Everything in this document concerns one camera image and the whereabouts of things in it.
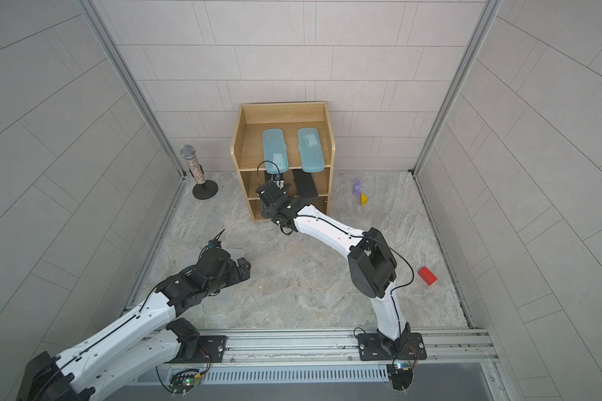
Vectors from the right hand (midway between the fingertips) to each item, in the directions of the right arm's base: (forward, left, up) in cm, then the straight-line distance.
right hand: (272, 202), depth 88 cm
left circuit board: (-49, +23, -13) cm, 56 cm away
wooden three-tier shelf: (+11, +7, +16) cm, 21 cm away
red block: (-24, -51, -15) cm, 59 cm away
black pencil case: (+8, +1, +5) cm, 10 cm away
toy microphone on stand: (+19, +33, -11) cm, 40 cm away
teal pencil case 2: (+8, -3, +17) cm, 19 cm away
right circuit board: (-50, -36, -17) cm, 64 cm away
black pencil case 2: (+5, -12, +4) cm, 13 cm away
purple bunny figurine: (+15, -34, -10) cm, 38 cm away
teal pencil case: (+8, -15, +17) cm, 24 cm away
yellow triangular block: (+10, -36, -13) cm, 40 cm away
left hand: (-20, +9, -9) cm, 23 cm away
